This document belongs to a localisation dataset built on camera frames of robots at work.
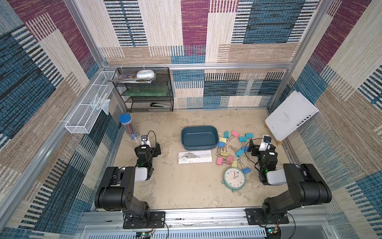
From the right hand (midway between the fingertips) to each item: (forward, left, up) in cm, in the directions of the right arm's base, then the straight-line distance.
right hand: (260, 139), depth 90 cm
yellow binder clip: (+7, +21, -10) cm, 24 cm away
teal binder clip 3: (+7, +7, -10) cm, 14 cm away
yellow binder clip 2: (-11, +16, -10) cm, 22 cm away
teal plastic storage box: (+10, +36, -11) cm, 39 cm away
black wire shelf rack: (+38, +76, -4) cm, 85 cm away
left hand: (0, +68, -3) cm, 68 cm away
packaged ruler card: (-6, +44, -10) cm, 46 cm away
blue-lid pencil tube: (+10, +81, +8) cm, 82 cm away
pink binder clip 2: (-9, +24, -9) cm, 28 cm away
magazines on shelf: (+30, +77, +24) cm, 85 cm away
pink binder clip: (+12, +11, -10) cm, 19 cm away
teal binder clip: (-4, +11, -10) cm, 15 cm away
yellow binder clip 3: (-4, +21, -10) cm, 23 cm away
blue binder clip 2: (+2, +23, -7) cm, 24 cm away
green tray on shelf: (+34, +72, +11) cm, 80 cm away
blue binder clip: (-15, +10, -9) cm, 20 cm away
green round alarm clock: (-20, +18, -8) cm, 28 cm away
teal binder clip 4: (+11, +1, -11) cm, 16 cm away
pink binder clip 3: (-10, +19, -8) cm, 23 cm away
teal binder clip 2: (+11, +17, -10) cm, 23 cm away
